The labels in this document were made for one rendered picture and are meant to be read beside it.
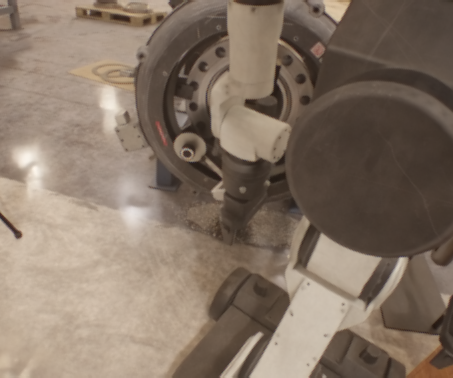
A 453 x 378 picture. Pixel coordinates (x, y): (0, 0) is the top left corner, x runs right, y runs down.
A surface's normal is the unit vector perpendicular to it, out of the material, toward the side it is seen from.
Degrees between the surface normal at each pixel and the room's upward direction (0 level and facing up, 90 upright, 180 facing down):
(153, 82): 90
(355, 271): 86
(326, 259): 86
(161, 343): 0
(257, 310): 45
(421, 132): 90
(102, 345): 0
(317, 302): 60
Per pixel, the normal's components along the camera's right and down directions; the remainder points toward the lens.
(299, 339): -0.44, -0.02
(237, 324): 0.12, -0.79
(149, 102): -0.13, 0.58
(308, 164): -0.58, 0.44
